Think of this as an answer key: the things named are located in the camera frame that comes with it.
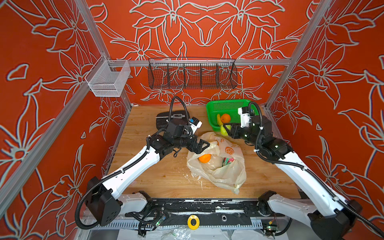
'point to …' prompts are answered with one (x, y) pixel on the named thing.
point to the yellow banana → (219, 120)
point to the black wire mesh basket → (192, 74)
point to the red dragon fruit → (227, 161)
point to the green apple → (223, 131)
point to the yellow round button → (193, 227)
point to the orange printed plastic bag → (207, 166)
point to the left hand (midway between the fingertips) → (203, 139)
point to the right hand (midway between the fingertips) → (224, 124)
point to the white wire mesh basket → (107, 78)
